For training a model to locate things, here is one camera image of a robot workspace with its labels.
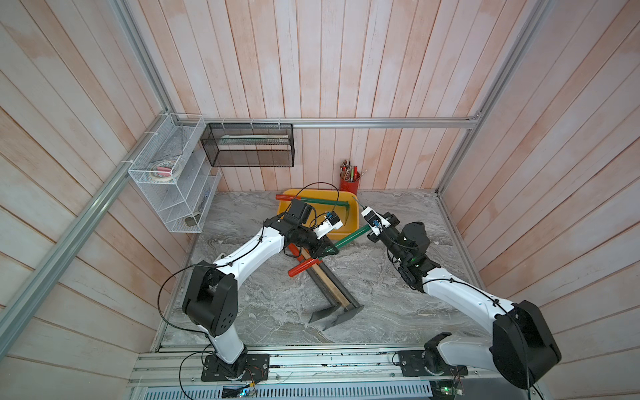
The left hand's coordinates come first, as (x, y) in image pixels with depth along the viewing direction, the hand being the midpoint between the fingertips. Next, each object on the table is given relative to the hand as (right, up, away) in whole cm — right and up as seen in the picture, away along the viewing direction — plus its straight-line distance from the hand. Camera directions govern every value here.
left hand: (332, 251), depth 81 cm
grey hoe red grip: (-5, -22, +2) cm, 23 cm away
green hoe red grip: (-4, +19, +34) cm, 39 cm away
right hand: (+11, +15, -3) cm, 19 cm away
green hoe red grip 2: (0, +1, -3) cm, 4 cm away
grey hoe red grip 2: (+6, -20, +1) cm, 21 cm away
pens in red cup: (+11, +32, +33) cm, 47 cm away
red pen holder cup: (+11, +25, +32) cm, 43 cm away
